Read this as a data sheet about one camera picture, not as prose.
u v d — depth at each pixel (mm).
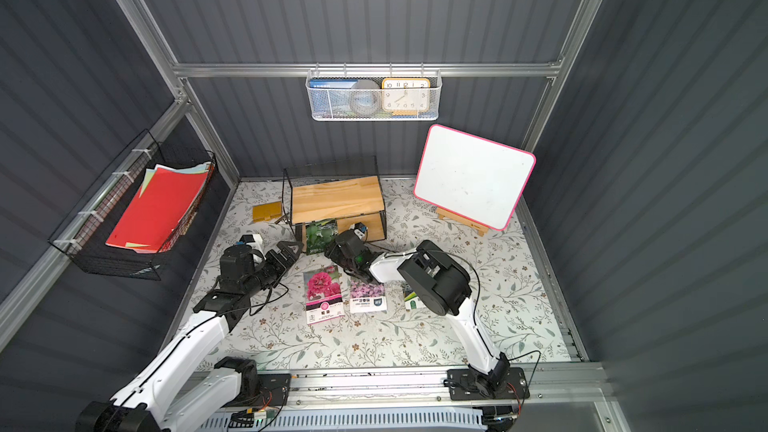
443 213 1051
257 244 749
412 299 886
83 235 608
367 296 889
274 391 724
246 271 647
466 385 737
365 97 906
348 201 928
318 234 1020
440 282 567
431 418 707
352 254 770
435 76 890
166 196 718
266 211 1088
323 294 892
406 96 888
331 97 845
